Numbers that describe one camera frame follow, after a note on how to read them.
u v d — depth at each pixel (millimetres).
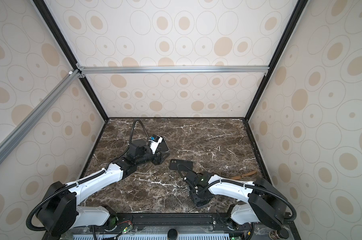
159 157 720
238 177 897
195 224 744
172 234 628
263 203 421
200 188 591
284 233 625
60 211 406
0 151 517
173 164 949
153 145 714
